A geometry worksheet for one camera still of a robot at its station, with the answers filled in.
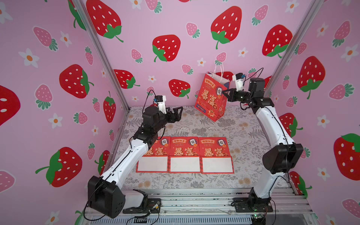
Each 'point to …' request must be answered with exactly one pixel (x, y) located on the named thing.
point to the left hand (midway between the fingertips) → (177, 108)
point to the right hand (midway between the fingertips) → (226, 90)
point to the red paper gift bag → (156, 160)
